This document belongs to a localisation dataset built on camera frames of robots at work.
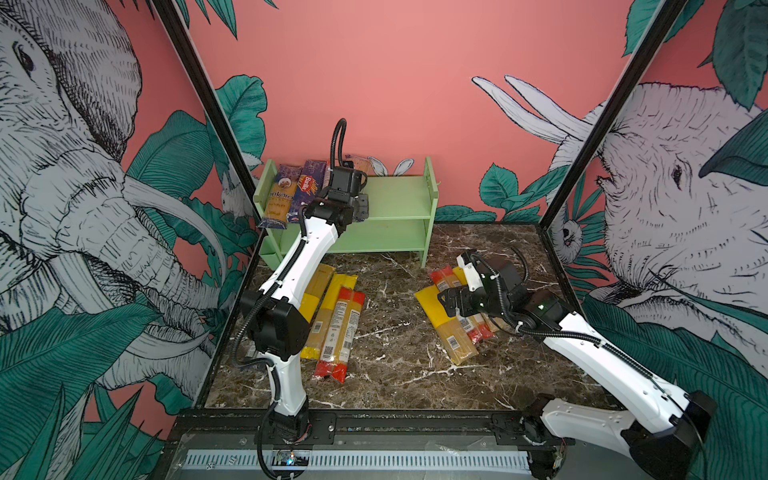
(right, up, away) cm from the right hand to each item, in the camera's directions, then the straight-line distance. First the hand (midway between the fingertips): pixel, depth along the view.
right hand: (450, 289), depth 74 cm
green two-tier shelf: (-12, +19, +12) cm, 26 cm away
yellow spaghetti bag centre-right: (+4, -16, +14) cm, 22 cm away
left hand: (-25, +26, +9) cm, 37 cm away
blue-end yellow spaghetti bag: (-23, +41, +33) cm, 57 cm away
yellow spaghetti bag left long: (-35, -3, +26) cm, 44 cm away
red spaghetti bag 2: (+10, -13, +17) cm, 24 cm away
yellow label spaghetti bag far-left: (-41, -4, +25) cm, 48 cm away
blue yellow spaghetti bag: (-47, +25, +12) cm, 55 cm away
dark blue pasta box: (-39, +30, +15) cm, 51 cm away
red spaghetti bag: (-30, -15, +14) cm, 37 cm away
